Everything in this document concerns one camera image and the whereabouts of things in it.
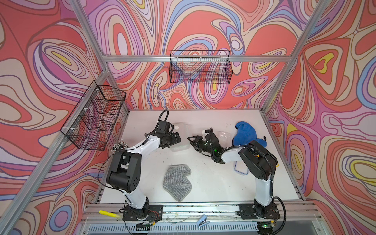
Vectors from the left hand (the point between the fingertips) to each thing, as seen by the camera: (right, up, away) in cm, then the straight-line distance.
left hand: (177, 140), depth 94 cm
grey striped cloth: (0, -22, -15) cm, 27 cm away
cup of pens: (-31, -1, -14) cm, 34 cm away
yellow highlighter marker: (-33, -35, -20) cm, 53 cm away
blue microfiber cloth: (+47, +4, +8) cm, 48 cm away
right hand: (+7, -1, -1) cm, 7 cm away
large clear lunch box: (+4, +7, +5) cm, 9 cm away
